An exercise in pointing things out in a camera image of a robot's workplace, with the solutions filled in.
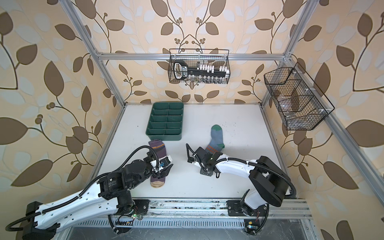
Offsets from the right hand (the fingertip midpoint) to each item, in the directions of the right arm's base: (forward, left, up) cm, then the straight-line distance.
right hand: (208, 163), depth 88 cm
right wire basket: (+15, -46, +33) cm, 58 cm away
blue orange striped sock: (+14, -6, -2) cm, 16 cm away
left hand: (-3, +21, +19) cm, 29 cm away
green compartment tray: (+29, +27, +5) cm, 40 cm away
